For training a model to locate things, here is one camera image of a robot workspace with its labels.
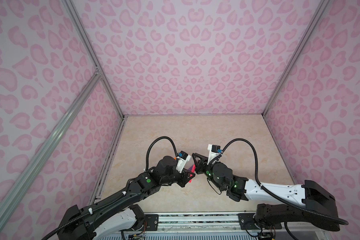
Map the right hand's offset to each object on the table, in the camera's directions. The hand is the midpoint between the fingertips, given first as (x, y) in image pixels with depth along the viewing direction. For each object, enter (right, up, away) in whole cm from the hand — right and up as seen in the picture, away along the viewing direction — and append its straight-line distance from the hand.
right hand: (191, 156), depth 72 cm
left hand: (+2, -7, 0) cm, 7 cm away
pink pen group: (+1, -5, -5) cm, 7 cm away
